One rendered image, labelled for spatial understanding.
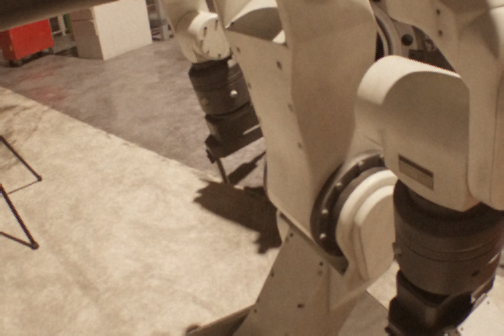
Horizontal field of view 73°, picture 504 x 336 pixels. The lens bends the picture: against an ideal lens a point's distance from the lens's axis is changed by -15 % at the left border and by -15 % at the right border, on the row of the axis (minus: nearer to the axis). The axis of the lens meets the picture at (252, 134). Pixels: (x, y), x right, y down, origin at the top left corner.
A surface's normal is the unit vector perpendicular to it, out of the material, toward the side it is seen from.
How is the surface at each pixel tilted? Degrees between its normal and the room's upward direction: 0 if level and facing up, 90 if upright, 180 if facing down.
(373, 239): 90
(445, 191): 101
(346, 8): 90
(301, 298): 60
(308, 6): 90
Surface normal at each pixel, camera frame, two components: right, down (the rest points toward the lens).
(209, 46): 0.46, 0.34
